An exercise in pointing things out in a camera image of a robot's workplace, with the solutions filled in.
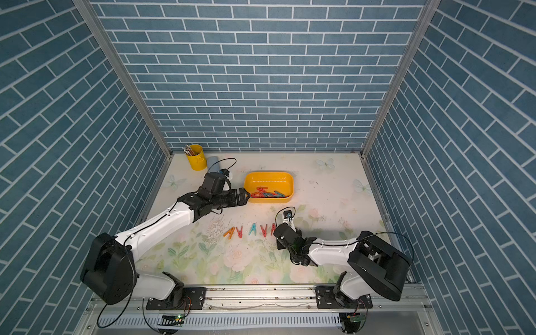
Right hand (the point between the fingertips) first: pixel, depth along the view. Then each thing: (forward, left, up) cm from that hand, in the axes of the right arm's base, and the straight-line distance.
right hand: (281, 233), depth 89 cm
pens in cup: (+30, +47, +17) cm, 58 cm away
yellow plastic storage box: (+24, +8, 0) cm, 25 cm away
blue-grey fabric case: (+35, +40, 0) cm, 53 cm away
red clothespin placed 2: (+1, +7, -1) cm, 8 cm away
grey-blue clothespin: (+19, +2, +1) cm, 19 cm away
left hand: (+8, +15, +14) cm, 22 cm away
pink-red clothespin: (+3, +4, 0) cm, 4 cm away
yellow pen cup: (+33, +46, +7) cm, 57 cm away
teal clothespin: (+2, +12, -1) cm, 13 cm away
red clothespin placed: (-1, +18, -1) cm, 18 cm away
